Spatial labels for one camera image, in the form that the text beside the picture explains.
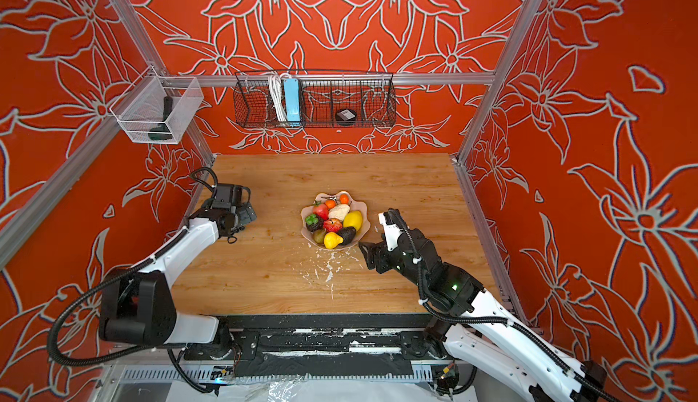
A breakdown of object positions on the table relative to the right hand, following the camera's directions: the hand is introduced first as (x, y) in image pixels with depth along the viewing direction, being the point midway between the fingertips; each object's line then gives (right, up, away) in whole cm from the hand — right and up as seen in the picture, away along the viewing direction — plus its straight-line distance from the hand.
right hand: (366, 240), depth 69 cm
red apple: (-14, +5, +25) cm, 30 cm away
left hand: (-42, +4, +19) cm, 47 cm away
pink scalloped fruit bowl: (-1, +7, +29) cm, 29 cm away
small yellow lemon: (-10, -3, +15) cm, 18 cm away
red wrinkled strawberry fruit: (-10, +1, +21) cm, 23 cm away
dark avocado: (-5, -2, +17) cm, 17 cm away
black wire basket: (+4, +48, +31) cm, 58 cm away
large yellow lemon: (-3, +2, +22) cm, 23 cm away
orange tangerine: (-11, +8, +28) cm, 31 cm away
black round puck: (-5, +39, +25) cm, 46 cm away
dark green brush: (-61, +32, +11) cm, 70 cm away
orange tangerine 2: (-6, +9, +28) cm, 30 cm away
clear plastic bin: (-71, +41, +22) cm, 84 cm away
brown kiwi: (-14, -2, +18) cm, 23 cm away
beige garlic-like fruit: (-8, +5, +26) cm, 27 cm away
